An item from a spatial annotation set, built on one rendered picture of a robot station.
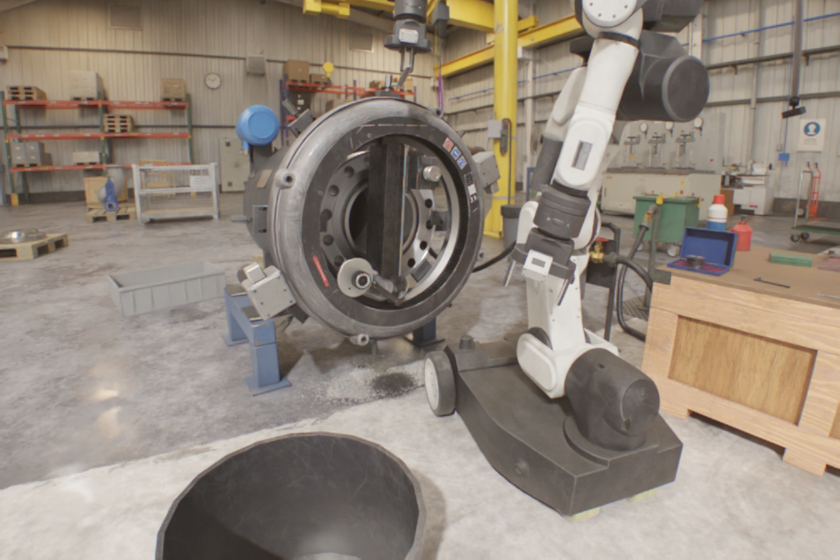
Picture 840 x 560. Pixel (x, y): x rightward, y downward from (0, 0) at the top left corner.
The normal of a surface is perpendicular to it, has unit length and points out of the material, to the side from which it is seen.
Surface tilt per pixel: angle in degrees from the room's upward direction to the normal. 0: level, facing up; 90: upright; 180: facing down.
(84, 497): 0
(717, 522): 0
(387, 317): 90
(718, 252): 80
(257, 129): 90
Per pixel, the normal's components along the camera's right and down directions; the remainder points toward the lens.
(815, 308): -0.81, 0.11
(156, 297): 0.73, 0.12
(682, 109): 0.25, 0.31
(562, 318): 0.24, -0.07
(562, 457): 0.00, -0.98
